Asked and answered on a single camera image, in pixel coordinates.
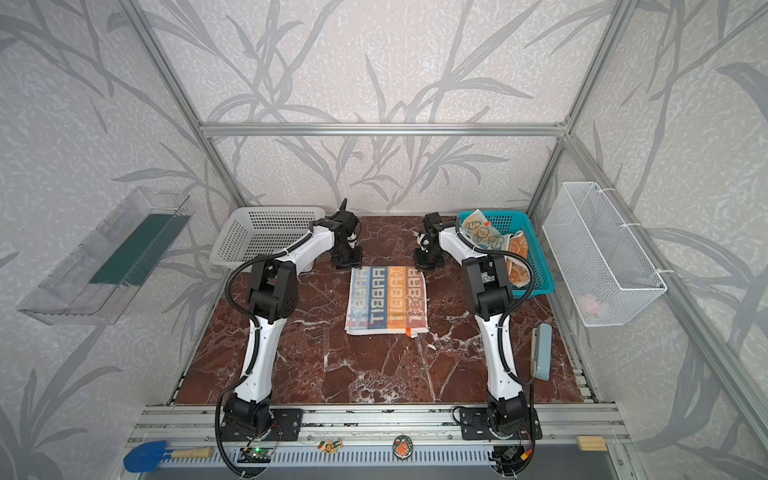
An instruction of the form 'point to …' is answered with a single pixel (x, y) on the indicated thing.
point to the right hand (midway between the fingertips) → (420, 260)
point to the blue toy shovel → (147, 457)
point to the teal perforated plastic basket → (510, 222)
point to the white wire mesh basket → (608, 278)
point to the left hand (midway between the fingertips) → (362, 256)
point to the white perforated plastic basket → (248, 232)
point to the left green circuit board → (255, 455)
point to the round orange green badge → (403, 447)
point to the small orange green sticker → (329, 446)
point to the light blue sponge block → (541, 351)
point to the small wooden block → (591, 443)
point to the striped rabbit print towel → (386, 300)
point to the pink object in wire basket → (589, 303)
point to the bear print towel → (478, 232)
